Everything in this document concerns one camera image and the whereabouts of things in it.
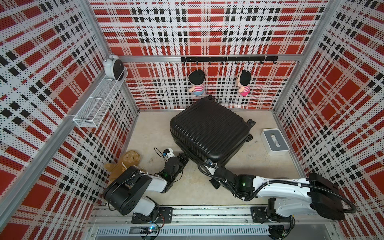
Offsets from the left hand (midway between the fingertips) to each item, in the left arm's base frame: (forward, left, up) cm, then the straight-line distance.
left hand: (192, 152), depth 89 cm
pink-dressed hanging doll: (+40, -33, +24) cm, 57 cm away
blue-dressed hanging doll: (+38, -2, +26) cm, 46 cm away
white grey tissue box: (+9, -53, -2) cm, 54 cm away
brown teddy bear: (-5, +36, +2) cm, 36 cm away
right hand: (-13, -11, +3) cm, 17 cm away
